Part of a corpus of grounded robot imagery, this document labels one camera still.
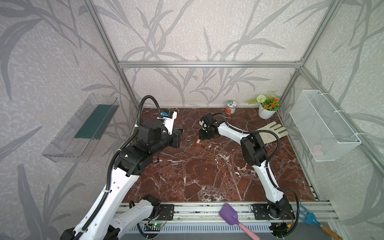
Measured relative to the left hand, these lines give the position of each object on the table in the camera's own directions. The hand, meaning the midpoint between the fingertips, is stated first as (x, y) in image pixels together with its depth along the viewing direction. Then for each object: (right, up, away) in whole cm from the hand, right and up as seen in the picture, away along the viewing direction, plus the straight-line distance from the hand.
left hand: (185, 126), depth 64 cm
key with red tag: (+4, -12, +37) cm, 40 cm away
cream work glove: (+52, -9, +38) cm, 66 cm away
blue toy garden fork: (+61, -46, +9) cm, 77 cm away
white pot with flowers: (+54, +13, +41) cm, 69 cm away
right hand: (+6, -6, +39) cm, 40 cm away
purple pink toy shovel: (+21, -44, +8) cm, 50 cm away
